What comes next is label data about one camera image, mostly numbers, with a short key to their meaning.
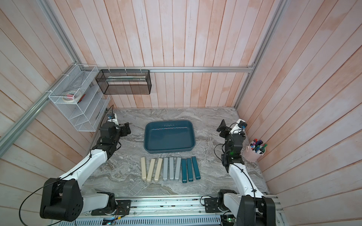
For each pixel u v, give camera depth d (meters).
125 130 0.79
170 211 0.73
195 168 0.86
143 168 0.84
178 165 0.86
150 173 0.83
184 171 0.85
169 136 1.07
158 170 0.84
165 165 0.86
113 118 0.72
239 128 0.66
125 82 1.04
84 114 0.78
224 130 0.72
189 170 0.85
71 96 0.74
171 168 0.84
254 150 0.83
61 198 0.40
